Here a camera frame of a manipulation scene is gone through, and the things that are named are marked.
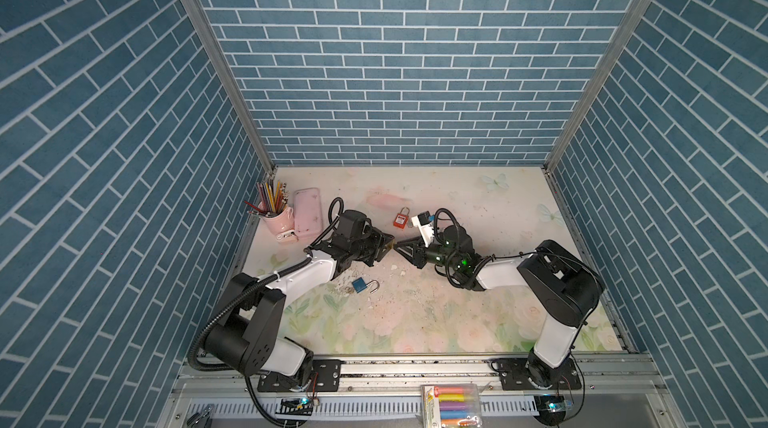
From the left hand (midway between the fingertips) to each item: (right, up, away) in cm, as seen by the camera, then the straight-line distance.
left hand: (397, 238), depth 86 cm
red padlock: (+2, +4, +16) cm, 17 cm away
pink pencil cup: (-37, +4, +10) cm, 38 cm away
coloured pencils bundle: (-41, +12, +10) cm, 44 cm away
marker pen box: (+13, -36, -18) cm, 42 cm away
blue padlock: (-11, -14, +3) cm, 18 cm away
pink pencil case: (-31, +6, +16) cm, 36 cm away
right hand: (-1, -2, -1) cm, 2 cm away
